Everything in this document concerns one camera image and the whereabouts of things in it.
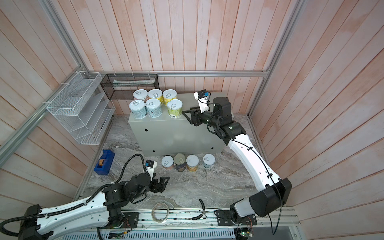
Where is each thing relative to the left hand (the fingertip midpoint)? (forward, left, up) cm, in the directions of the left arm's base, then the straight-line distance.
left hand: (162, 180), depth 76 cm
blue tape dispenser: (+11, +36, -5) cm, 38 cm away
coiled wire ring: (-16, +3, -12) cm, 20 cm away
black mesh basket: (+61, +36, +14) cm, 73 cm away
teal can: (+14, -26, -6) cm, 30 cm away
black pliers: (-13, -22, -11) cm, 28 cm away
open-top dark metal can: (+11, -9, -1) cm, 14 cm away
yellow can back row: (+12, -16, -3) cm, 20 cm away
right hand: (+22, -12, +28) cm, 38 cm away
